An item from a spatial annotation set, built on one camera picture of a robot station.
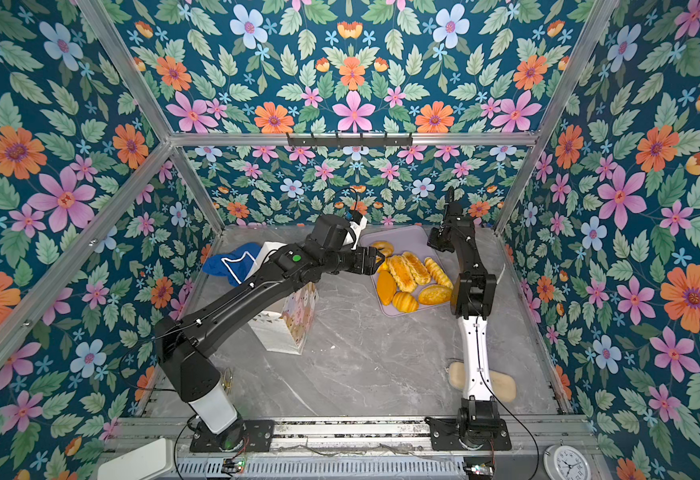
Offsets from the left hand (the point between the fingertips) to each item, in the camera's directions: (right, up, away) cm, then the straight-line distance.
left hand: (381, 250), depth 73 cm
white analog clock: (+42, -49, -6) cm, 65 cm away
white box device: (-54, -49, -6) cm, 73 cm away
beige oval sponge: (+33, -36, +5) cm, 49 cm away
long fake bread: (+14, -7, +29) cm, 33 cm away
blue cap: (-34, -4, -4) cm, 35 cm away
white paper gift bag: (-24, -20, 0) cm, 31 cm away
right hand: (+22, +4, +40) cm, 46 cm away
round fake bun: (+18, -14, +21) cm, 31 cm away
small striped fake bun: (+8, -16, +20) cm, 27 cm away
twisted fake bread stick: (+20, -8, +26) cm, 34 cm away
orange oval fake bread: (+2, -12, +25) cm, 28 cm away
